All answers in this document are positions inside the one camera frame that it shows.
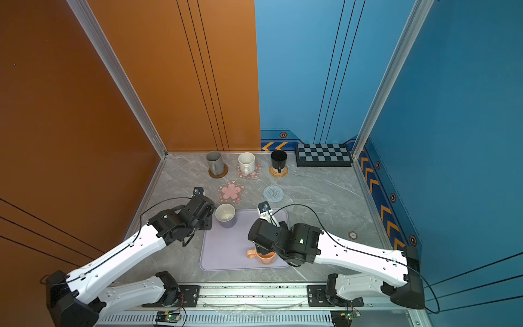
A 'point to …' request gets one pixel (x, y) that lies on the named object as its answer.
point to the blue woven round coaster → (273, 193)
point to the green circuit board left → (171, 316)
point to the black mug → (278, 160)
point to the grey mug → (216, 163)
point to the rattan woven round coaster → (278, 174)
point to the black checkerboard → (323, 154)
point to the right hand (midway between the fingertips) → (260, 236)
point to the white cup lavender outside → (225, 214)
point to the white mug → (246, 163)
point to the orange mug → (266, 257)
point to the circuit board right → (351, 314)
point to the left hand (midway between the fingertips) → (207, 214)
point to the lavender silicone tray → (226, 248)
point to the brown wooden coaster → (223, 175)
